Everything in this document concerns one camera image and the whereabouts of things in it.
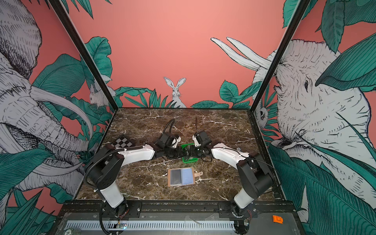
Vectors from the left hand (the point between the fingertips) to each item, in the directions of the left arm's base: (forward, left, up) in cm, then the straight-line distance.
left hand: (186, 153), depth 87 cm
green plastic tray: (-2, -5, -7) cm, 8 cm away
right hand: (0, -1, +1) cm, 1 cm away
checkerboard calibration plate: (+11, +43, -3) cm, 45 cm away
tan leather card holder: (-12, 0, -8) cm, 14 cm away
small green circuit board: (-34, +33, -7) cm, 48 cm away
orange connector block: (-35, -44, -4) cm, 56 cm away
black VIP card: (-12, +7, -5) cm, 15 cm away
